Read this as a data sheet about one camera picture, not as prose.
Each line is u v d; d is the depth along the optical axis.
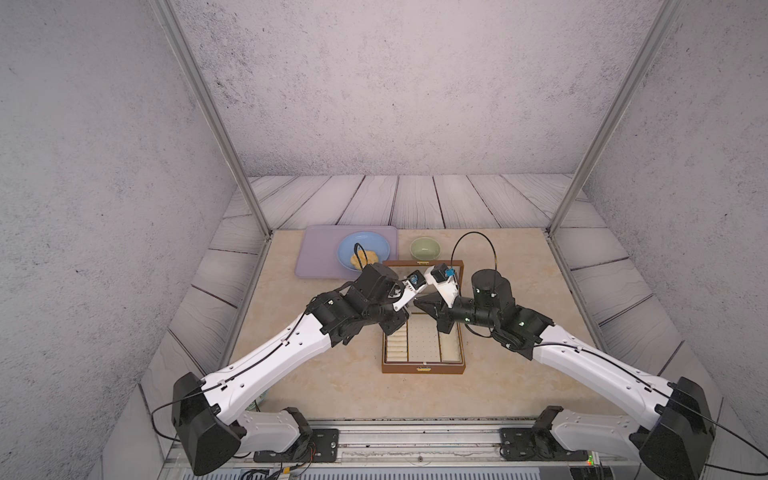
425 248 1.10
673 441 0.37
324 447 0.73
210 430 0.37
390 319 0.63
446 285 0.61
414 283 0.62
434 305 0.66
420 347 0.85
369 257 1.10
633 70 0.80
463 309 0.63
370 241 1.15
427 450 0.73
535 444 0.65
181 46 0.74
